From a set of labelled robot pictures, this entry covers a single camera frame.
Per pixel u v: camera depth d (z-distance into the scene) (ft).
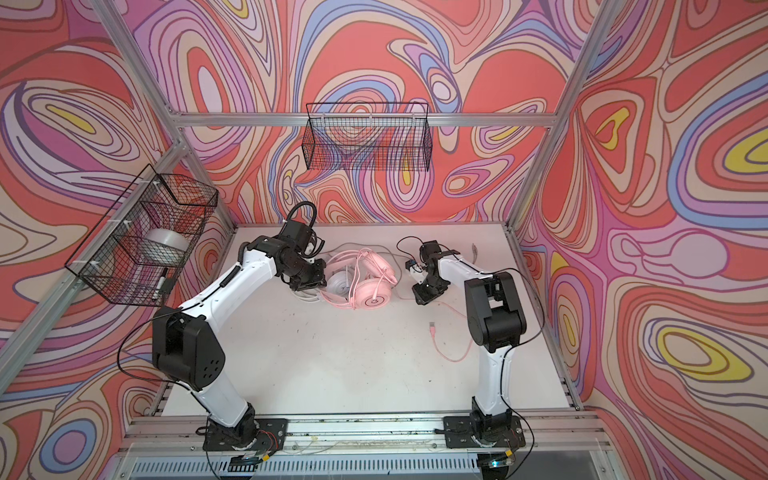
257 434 2.37
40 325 1.77
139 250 2.43
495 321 1.74
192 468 2.52
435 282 2.70
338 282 3.03
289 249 2.10
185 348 1.47
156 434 2.47
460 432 2.39
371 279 2.41
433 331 2.98
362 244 3.72
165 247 2.31
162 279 2.41
